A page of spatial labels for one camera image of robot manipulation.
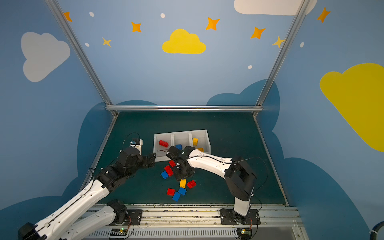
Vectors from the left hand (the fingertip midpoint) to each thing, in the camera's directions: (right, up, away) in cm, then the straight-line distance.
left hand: (147, 153), depth 78 cm
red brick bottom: (+12, -22, +4) cm, 26 cm away
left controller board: (-13, -38, -5) cm, 41 cm away
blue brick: (+7, -15, +10) cm, 19 cm away
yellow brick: (+18, -18, +4) cm, 26 cm away
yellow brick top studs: (+26, +4, +22) cm, 34 cm away
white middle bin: (+18, +6, +25) cm, 31 cm away
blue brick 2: (+18, -22, +4) cm, 29 cm away
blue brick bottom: (+15, -24, +2) cm, 29 cm away
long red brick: (+4, +3, +23) cm, 23 cm away
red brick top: (+11, -9, +15) cm, 21 cm away
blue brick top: (+15, +1, +23) cm, 27 cm away
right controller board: (+50, -39, -5) cm, 64 cm away
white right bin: (+32, +5, +27) cm, 42 cm away
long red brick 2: (+9, -12, +10) cm, 19 cm away
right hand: (+18, -14, +3) cm, 23 cm away
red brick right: (+23, -19, +6) cm, 31 cm away
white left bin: (+8, +2, -7) cm, 11 cm away
